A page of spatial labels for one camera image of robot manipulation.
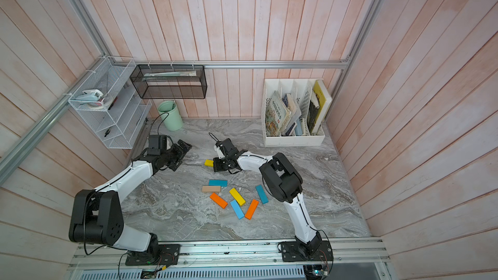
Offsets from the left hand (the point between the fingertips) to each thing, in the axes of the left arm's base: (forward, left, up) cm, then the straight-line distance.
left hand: (189, 153), depth 91 cm
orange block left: (-19, -15, -11) cm, 26 cm away
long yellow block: (-17, -23, -11) cm, 31 cm away
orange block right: (-22, -30, -12) cm, 39 cm away
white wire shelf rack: (+2, +26, +17) cm, 31 cm away
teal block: (-10, -12, -11) cm, 19 cm away
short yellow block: (+1, -8, -11) cm, 13 cm away
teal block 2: (-15, -35, -11) cm, 40 cm away
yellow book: (+21, -65, +16) cm, 70 cm away
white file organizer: (+18, -50, +8) cm, 53 cm away
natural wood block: (-12, -10, -14) cm, 21 cm away
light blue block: (-23, -23, -10) cm, 34 cm away
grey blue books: (+18, -54, -1) cm, 57 cm away
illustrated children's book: (+22, -44, +5) cm, 49 cm away
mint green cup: (+25, +15, -4) cm, 30 cm away
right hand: (-1, -10, -10) cm, 14 cm away
